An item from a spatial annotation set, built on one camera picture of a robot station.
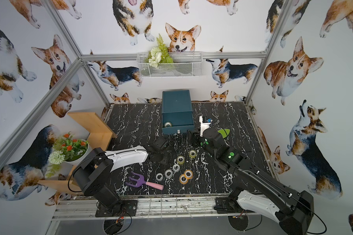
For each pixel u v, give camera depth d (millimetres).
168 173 857
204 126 629
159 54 782
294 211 385
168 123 879
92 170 484
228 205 678
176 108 881
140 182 819
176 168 878
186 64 926
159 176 838
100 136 933
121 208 676
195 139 627
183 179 833
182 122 877
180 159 902
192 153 926
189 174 841
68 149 715
